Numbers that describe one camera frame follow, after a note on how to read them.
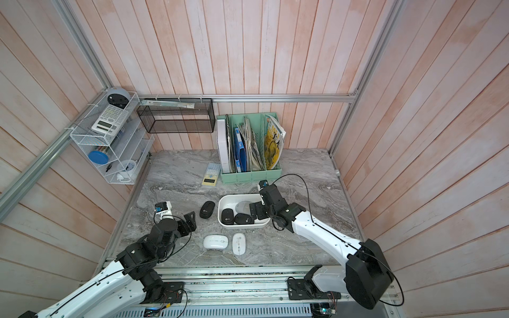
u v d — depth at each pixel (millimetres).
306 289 658
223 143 903
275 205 623
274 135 1006
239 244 832
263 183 742
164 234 551
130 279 514
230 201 964
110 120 775
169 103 918
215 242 837
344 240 453
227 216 906
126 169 830
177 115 1029
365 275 404
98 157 763
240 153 950
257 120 1066
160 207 657
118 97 803
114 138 745
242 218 920
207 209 928
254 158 988
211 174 1094
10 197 513
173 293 730
